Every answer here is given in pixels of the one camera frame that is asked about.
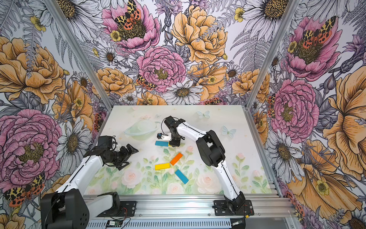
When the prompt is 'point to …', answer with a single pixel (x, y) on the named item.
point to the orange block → (176, 159)
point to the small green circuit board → (115, 223)
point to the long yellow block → (162, 166)
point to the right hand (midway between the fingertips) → (176, 143)
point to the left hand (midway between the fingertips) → (134, 159)
